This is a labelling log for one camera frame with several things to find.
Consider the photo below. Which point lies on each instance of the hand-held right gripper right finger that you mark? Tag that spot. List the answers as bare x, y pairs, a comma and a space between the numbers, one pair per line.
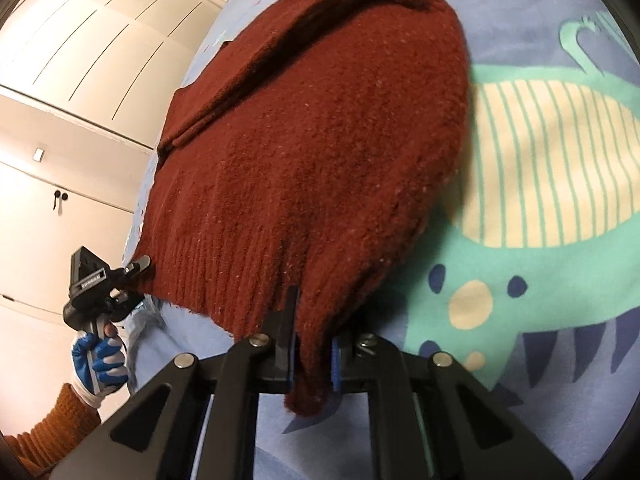
336, 370

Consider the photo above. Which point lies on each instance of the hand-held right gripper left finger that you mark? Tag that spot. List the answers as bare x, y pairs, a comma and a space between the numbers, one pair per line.
280, 350

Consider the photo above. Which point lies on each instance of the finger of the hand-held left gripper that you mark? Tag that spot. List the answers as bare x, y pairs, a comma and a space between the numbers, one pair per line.
139, 265
131, 302

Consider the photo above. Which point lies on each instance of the dark red knitted sweater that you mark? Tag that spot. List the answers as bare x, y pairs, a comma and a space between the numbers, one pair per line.
325, 135

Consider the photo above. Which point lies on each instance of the person's left hand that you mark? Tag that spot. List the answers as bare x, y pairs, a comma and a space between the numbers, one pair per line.
107, 365

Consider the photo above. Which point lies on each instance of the white wardrobe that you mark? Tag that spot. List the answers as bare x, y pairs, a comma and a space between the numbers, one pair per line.
100, 35

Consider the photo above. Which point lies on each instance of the blue printed blanket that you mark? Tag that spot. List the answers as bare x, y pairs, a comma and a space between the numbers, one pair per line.
525, 185

